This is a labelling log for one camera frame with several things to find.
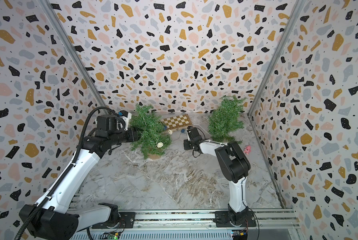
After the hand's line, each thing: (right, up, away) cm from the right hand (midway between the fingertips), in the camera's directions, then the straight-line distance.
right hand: (187, 142), depth 101 cm
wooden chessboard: (-8, +14, +12) cm, 20 cm away
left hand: (-23, +9, -26) cm, 36 cm away
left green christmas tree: (-17, +5, -23) cm, 29 cm away
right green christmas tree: (+20, +13, -19) cm, 31 cm away
